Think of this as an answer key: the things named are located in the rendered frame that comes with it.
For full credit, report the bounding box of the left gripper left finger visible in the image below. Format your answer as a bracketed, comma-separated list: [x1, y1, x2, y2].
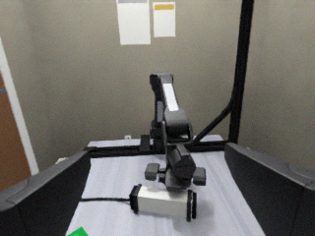
[0, 150, 92, 236]

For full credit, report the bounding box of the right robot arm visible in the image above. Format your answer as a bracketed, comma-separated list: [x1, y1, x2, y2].
[150, 72, 196, 193]

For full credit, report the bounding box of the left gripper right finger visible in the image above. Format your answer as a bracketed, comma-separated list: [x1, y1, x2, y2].
[224, 143, 315, 236]

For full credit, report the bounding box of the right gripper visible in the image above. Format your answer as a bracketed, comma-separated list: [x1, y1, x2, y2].
[145, 156, 206, 186]

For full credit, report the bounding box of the green flat rectangular pad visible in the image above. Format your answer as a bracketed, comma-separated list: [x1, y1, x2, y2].
[67, 226, 89, 236]

